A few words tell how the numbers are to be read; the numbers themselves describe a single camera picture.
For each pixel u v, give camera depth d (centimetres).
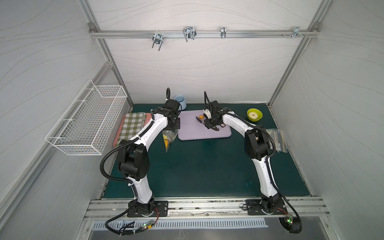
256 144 59
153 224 69
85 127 68
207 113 94
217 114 76
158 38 80
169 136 85
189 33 77
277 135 99
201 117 111
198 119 109
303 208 75
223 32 78
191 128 104
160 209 74
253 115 111
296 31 77
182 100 114
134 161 47
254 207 73
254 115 111
